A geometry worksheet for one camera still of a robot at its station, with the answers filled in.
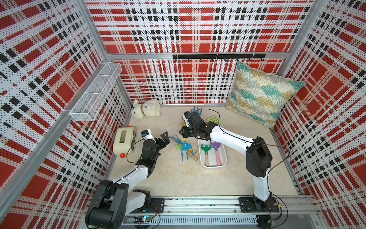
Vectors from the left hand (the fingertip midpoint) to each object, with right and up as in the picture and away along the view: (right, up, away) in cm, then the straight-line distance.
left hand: (165, 134), depth 88 cm
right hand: (+12, +3, -2) cm, 12 cm away
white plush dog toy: (-14, +19, +17) cm, 29 cm away
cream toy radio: (-27, -2, +2) cm, 27 cm away
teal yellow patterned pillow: (+61, +25, +2) cm, 66 cm away
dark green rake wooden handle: (+27, -10, +5) cm, 29 cm away
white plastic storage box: (+30, -13, +3) cm, 33 cm away
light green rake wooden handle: (+35, +10, +20) cm, 41 cm away
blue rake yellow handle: (+13, -6, -4) cm, 15 cm away
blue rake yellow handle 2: (+13, +7, -11) cm, 18 cm away
